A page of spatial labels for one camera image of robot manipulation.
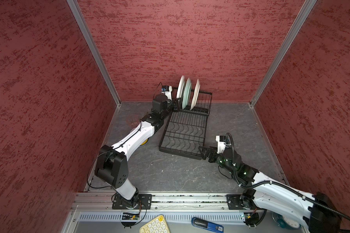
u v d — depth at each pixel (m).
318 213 0.41
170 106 0.69
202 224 0.65
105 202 0.76
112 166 0.44
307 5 0.71
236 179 0.58
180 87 0.77
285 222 0.65
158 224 0.67
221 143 0.71
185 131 1.01
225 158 0.59
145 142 0.91
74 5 0.70
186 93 0.79
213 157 0.68
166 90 0.69
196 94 0.78
